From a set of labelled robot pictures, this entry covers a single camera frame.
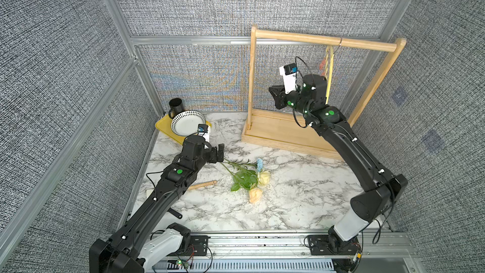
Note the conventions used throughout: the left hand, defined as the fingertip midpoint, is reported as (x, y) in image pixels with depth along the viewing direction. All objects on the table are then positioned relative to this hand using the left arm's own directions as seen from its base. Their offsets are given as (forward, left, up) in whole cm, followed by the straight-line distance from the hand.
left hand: (216, 142), depth 77 cm
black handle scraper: (-21, +19, -22) cm, 36 cm away
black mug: (+38, +27, -16) cm, 50 cm away
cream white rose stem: (-7, -13, -21) cm, 26 cm away
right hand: (+12, -22, +21) cm, 33 cm away
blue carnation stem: (0, -19, -19) cm, 27 cm away
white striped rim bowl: (+32, +22, -24) cm, 46 cm away
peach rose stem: (-15, -16, -19) cm, 29 cm away
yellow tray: (+30, +34, -22) cm, 51 cm away
